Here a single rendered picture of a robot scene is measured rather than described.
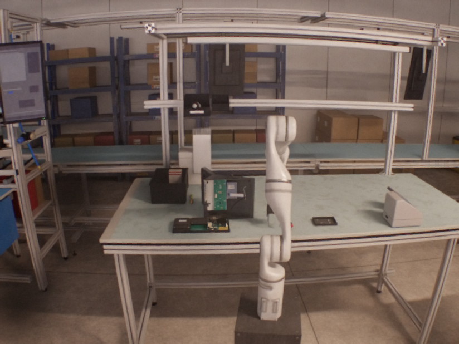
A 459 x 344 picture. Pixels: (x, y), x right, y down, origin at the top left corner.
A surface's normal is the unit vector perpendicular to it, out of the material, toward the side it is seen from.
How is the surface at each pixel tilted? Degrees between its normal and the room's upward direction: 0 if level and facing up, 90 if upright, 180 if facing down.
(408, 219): 90
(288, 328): 0
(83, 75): 90
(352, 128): 90
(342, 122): 90
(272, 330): 0
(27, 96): 101
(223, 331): 0
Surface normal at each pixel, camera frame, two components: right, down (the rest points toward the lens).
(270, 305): -0.13, 0.29
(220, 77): 0.10, 0.42
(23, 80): 0.46, 0.44
